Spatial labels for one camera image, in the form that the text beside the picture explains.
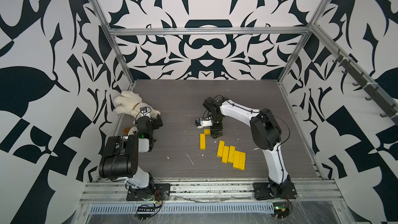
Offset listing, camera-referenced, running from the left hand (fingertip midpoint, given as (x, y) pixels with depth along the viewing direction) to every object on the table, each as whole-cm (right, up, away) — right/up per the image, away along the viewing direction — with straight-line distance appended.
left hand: (148, 114), depth 94 cm
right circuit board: (+68, -41, -23) cm, 82 cm away
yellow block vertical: (+33, -15, -4) cm, 36 cm away
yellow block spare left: (+50, -24, -11) cm, 57 cm away
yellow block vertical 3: (+48, -21, -9) cm, 53 cm away
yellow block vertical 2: (+45, -21, -9) cm, 50 cm away
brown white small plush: (-10, -9, -2) cm, 14 cm away
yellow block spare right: (+53, -25, -13) cm, 60 cm away
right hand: (+39, -7, +2) cm, 40 cm away
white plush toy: (-12, +7, +2) cm, 14 cm away
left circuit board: (+6, -43, -22) cm, 48 cm away
